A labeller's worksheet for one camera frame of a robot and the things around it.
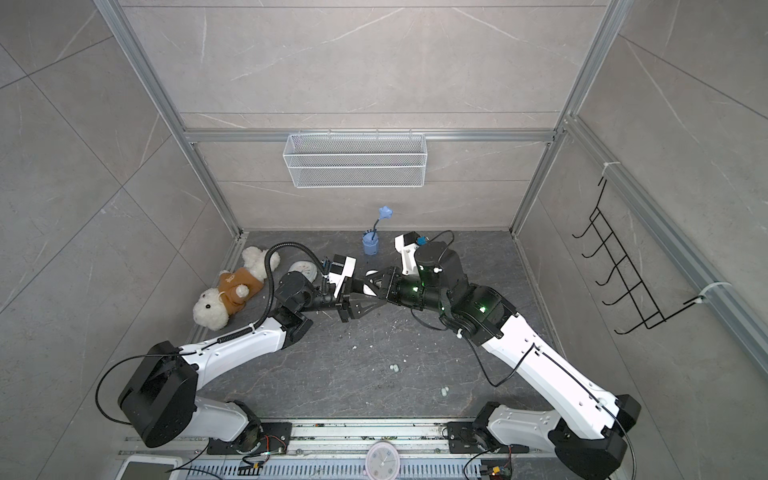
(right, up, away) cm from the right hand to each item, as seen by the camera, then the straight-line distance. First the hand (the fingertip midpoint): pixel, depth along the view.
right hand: (364, 280), depth 61 cm
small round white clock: (-25, +1, +43) cm, 50 cm away
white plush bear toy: (-49, -11, +28) cm, 57 cm away
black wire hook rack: (+61, -6, +7) cm, 62 cm away
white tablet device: (-49, -43, +5) cm, 65 cm away
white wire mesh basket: (-7, +38, +40) cm, 55 cm away
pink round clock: (+3, -43, +8) cm, 44 cm away
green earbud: (+20, -32, +19) cm, 42 cm away
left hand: (+4, -3, +3) cm, 6 cm away
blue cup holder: (-2, +10, +47) cm, 48 cm away
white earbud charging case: (0, -2, 0) cm, 2 cm away
